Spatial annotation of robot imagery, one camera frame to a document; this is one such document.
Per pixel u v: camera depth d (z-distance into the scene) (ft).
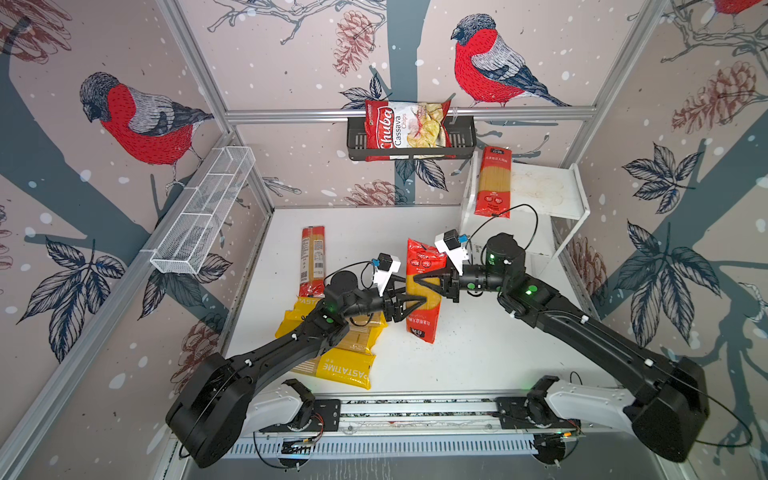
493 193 2.47
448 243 1.91
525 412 2.39
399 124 2.87
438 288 2.07
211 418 1.32
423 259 2.01
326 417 2.40
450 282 1.93
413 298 2.16
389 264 2.11
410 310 2.19
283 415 2.00
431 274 2.04
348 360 2.67
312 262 3.31
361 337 2.79
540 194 2.60
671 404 1.23
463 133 3.11
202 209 2.57
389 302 2.08
